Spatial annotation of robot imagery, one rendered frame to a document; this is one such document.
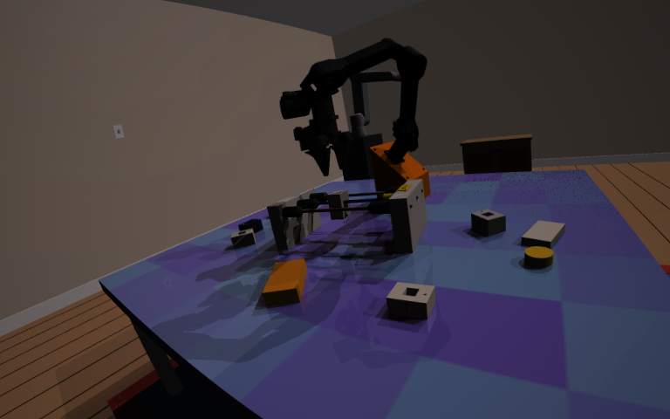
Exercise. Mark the orange short cylinder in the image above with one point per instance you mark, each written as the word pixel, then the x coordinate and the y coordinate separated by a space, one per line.
pixel 538 256

